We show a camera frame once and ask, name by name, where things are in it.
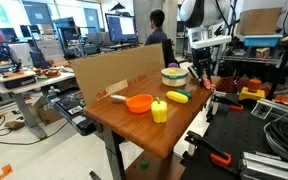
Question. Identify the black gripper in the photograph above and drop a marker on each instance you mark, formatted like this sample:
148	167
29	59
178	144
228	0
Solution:
201	57

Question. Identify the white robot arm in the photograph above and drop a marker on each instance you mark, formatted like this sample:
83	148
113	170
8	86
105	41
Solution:
204	15

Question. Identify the green toy cucumber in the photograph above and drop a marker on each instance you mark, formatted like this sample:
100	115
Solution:
185	93

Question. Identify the purple toy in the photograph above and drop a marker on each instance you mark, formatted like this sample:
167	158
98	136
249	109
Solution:
173	65

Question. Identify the yellow toy corn cob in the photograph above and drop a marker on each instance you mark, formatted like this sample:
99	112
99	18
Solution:
177	96

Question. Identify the yellow toy bell pepper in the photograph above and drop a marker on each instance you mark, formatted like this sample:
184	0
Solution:
159	111

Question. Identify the red plastic crate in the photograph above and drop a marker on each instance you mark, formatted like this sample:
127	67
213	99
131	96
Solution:
228	85

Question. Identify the white bowl green stripe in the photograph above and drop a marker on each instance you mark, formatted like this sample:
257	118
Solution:
174	77

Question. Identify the small black orange clamp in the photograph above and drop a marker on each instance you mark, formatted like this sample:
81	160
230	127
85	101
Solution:
227	101

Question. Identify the black office chair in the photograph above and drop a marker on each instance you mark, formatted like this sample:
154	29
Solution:
168	51

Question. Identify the yellow emergency stop button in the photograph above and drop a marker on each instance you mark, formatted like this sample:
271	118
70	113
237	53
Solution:
252	92

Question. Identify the person in dark shirt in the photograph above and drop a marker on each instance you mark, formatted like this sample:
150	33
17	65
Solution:
157	35

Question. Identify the small colourful box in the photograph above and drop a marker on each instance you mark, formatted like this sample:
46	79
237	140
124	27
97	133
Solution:
262	53

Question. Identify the black perforated breadboard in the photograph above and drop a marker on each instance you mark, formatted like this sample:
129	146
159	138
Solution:
232	133

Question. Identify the blue plastic bin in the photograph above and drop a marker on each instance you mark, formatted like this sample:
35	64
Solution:
262	40

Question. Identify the large black orange clamp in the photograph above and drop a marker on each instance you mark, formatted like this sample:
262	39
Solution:
206	146

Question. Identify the brown cardboard box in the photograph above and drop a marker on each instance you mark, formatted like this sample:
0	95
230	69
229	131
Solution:
258	22

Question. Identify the brown cardboard board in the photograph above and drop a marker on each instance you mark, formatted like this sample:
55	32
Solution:
117	70

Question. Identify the black stand pole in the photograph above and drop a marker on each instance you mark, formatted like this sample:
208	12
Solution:
285	55

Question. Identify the black computer monitor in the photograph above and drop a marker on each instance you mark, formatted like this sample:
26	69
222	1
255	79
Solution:
121	28

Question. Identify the small green ball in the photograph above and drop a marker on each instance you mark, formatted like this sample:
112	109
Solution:
145	164

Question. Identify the aluminium extrusion bars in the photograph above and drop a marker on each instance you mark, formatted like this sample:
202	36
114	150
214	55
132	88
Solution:
270	166

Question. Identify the black treadmill device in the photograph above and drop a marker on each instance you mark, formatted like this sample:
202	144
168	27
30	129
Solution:
72	108

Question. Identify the red bowl with toys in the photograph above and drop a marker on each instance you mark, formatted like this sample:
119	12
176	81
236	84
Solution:
51	73

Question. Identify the small cardboard box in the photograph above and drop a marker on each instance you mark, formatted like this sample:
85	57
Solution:
49	113

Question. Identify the white desk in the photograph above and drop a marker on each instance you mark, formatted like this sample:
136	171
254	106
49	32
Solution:
24	90

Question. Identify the black white tray box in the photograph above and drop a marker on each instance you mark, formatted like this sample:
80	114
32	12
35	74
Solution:
14	79

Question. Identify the brown foot pedal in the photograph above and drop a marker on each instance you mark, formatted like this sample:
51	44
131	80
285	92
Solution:
14	125

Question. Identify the aluminium frame bracket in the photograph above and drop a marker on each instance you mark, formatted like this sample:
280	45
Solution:
277	108

